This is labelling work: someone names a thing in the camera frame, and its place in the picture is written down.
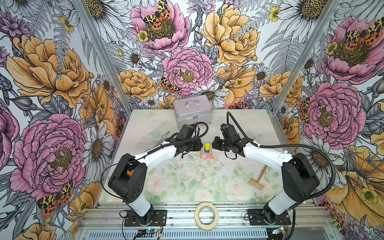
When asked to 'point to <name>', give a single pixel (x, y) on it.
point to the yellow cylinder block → (207, 146)
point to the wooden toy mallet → (256, 183)
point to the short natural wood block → (203, 152)
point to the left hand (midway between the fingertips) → (201, 149)
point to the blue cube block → (207, 151)
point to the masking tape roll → (201, 225)
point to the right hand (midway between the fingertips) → (212, 148)
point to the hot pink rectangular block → (209, 156)
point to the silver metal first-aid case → (189, 111)
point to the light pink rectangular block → (204, 156)
